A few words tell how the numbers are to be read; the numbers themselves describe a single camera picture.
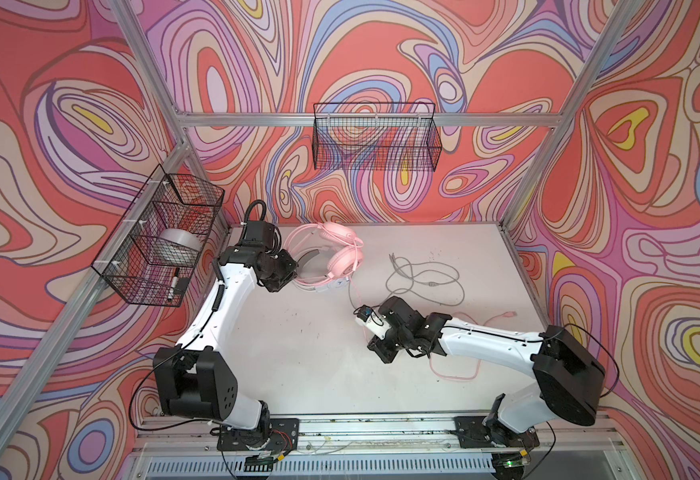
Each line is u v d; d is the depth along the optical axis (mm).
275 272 679
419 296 993
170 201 742
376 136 959
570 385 424
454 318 596
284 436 722
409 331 633
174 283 722
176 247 708
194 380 411
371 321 719
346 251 732
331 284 959
